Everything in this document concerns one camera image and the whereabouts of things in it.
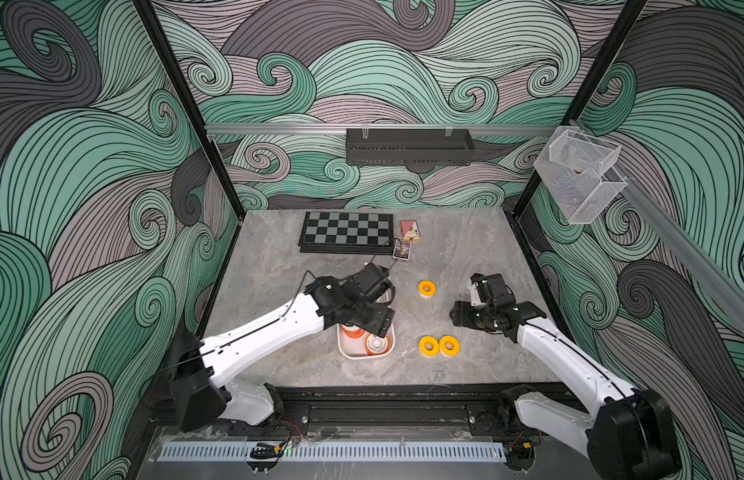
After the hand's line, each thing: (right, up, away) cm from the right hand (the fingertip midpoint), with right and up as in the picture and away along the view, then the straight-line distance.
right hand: (464, 316), depth 85 cm
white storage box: (-31, -9, +2) cm, 32 cm away
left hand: (-25, +3, -12) cm, 28 cm away
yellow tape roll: (-8, +5, +13) cm, 16 cm away
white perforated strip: (-36, -29, -15) cm, 49 cm away
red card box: (-11, +26, +29) cm, 40 cm away
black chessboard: (-29, +24, +26) cm, 46 cm away
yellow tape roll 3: (-5, -9, 0) cm, 10 cm away
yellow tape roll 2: (-11, -9, 0) cm, 14 cm away
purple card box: (-15, +18, +24) cm, 34 cm away
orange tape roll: (-26, -9, 0) cm, 27 cm away
